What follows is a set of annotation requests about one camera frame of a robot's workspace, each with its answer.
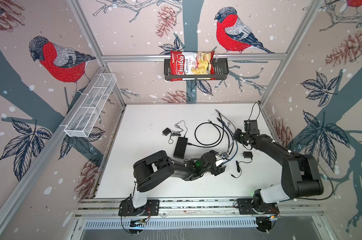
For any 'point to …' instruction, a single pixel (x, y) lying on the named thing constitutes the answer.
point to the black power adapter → (166, 131)
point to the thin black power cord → (177, 133)
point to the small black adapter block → (247, 154)
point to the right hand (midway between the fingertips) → (232, 136)
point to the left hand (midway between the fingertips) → (222, 159)
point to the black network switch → (180, 150)
